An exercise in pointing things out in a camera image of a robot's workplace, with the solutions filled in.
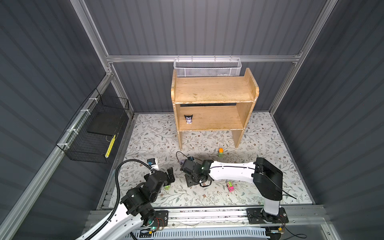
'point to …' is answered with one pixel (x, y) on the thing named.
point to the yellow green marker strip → (110, 148)
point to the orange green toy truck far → (220, 152)
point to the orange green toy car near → (167, 187)
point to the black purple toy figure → (189, 119)
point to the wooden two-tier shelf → (213, 104)
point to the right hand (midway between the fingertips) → (191, 182)
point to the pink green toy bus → (231, 188)
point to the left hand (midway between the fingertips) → (166, 171)
